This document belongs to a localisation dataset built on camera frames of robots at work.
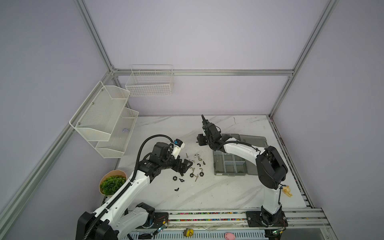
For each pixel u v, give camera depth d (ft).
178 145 2.26
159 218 2.41
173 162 2.23
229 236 2.25
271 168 1.63
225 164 2.97
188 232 2.25
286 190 2.62
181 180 2.84
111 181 2.45
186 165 2.25
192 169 3.01
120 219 1.31
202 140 2.75
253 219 2.41
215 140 2.34
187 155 3.22
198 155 3.21
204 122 2.56
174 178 2.89
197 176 2.89
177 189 2.75
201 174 2.95
